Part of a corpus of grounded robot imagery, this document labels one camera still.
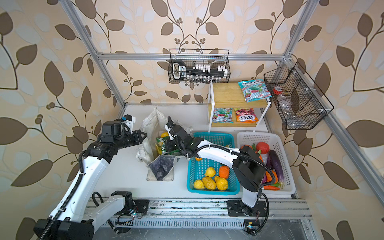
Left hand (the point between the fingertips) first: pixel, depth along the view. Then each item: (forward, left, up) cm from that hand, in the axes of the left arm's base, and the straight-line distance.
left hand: (147, 133), depth 74 cm
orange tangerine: (-12, -41, -18) cm, 46 cm away
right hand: (0, -7, -8) cm, 11 cm away
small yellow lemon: (-18, -27, -19) cm, 38 cm away
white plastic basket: (+10, -57, -18) cm, 60 cm away
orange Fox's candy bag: (+18, -54, -5) cm, 57 cm away
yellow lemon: (-12, -33, -20) cm, 40 cm away
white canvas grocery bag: (-12, -6, -14) cm, 20 cm away
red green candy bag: (+18, -40, -5) cm, 44 cm away
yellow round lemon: (-18, -39, -19) cm, 47 cm away
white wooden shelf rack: (+25, -44, -6) cm, 51 cm away
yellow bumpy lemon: (-17, -32, -20) cm, 42 cm away
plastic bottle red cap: (+24, -69, +10) cm, 73 cm away
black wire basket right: (+17, -78, +9) cm, 80 cm away
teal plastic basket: (-6, -26, -24) cm, 36 cm away
